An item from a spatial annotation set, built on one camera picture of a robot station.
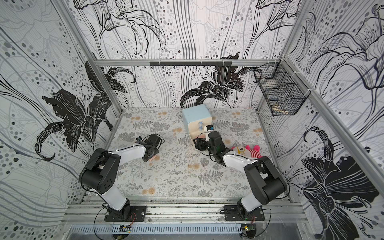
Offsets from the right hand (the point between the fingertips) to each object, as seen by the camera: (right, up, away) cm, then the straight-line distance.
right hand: (200, 138), depth 91 cm
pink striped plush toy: (+33, -8, -3) cm, 34 cm away
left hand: (-31, -11, +5) cm, 33 cm away
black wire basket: (+50, +28, -3) cm, 58 cm away
